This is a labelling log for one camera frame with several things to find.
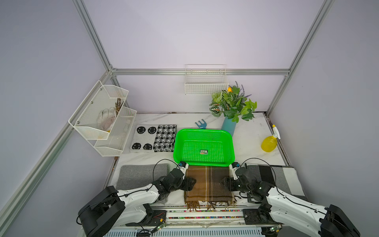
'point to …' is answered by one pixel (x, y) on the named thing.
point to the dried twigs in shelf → (118, 105)
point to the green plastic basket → (204, 147)
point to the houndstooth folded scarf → (165, 138)
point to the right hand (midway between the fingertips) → (225, 184)
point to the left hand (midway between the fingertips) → (191, 181)
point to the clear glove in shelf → (106, 118)
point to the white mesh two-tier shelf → (111, 143)
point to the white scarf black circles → (143, 138)
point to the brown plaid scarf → (208, 188)
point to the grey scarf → (137, 176)
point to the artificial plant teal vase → (230, 104)
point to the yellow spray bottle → (269, 143)
